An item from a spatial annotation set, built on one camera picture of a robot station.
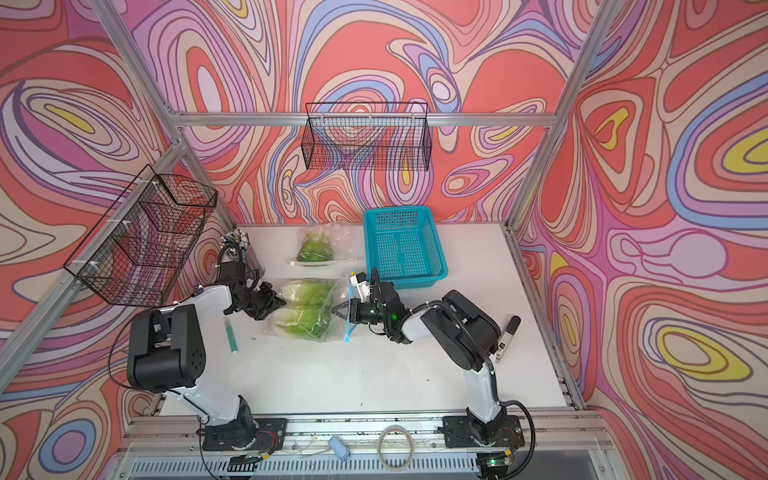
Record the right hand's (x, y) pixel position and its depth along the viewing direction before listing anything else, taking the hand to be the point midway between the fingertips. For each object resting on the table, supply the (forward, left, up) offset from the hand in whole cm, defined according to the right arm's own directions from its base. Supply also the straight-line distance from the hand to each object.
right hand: (334, 318), depth 86 cm
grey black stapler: (-19, -38, +25) cm, 49 cm away
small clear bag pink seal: (+31, +5, -1) cm, 32 cm away
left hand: (+9, +15, -3) cm, 18 cm away
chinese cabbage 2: (+8, +8, +3) cm, 11 cm away
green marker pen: (-1, +33, -7) cm, 34 cm away
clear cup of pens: (+22, +32, +10) cm, 40 cm away
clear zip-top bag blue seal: (-5, -3, +3) cm, 7 cm away
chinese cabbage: (-1, +7, +1) cm, 7 cm away
